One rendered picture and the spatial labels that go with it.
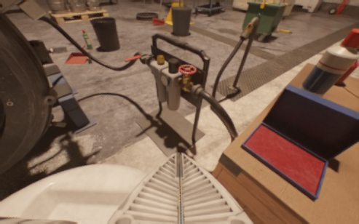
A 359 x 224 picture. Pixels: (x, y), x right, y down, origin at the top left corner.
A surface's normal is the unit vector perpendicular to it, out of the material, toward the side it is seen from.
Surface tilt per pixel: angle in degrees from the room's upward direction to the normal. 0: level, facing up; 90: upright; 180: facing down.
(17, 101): 90
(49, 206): 73
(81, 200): 68
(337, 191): 0
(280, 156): 0
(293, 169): 0
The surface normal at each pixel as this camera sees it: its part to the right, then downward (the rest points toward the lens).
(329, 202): 0.03, -0.71
